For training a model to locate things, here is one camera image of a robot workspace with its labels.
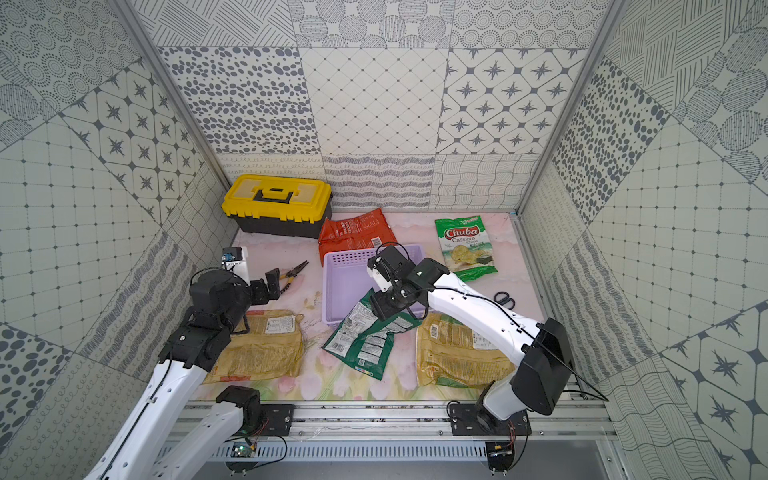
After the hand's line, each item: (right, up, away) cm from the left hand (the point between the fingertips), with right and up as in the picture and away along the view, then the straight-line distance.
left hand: (254, 267), depth 73 cm
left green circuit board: (-2, -45, -2) cm, 45 cm away
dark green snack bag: (+26, -23, +13) cm, 37 cm away
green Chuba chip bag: (+62, +4, +35) cm, 71 cm away
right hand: (+33, -11, +4) cm, 35 cm away
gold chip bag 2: (+50, -24, +10) cm, 57 cm away
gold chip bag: (0, -24, +11) cm, 26 cm away
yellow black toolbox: (-5, +18, +28) cm, 34 cm away
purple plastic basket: (+18, -7, +28) cm, 34 cm away
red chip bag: (+25, +11, +41) cm, 49 cm away
